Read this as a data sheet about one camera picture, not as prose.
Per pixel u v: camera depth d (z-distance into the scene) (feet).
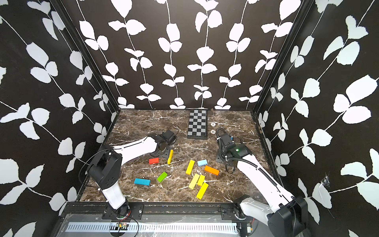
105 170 1.54
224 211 2.42
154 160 2.98
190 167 2.90
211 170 2.90
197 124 3.53
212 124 3.66
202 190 2.64
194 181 2.76
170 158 2.94
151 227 2.30
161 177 2.80
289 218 1.25
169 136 2.44
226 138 2.01
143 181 2.70
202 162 2.99
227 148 1.94
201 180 2.77
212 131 3.52
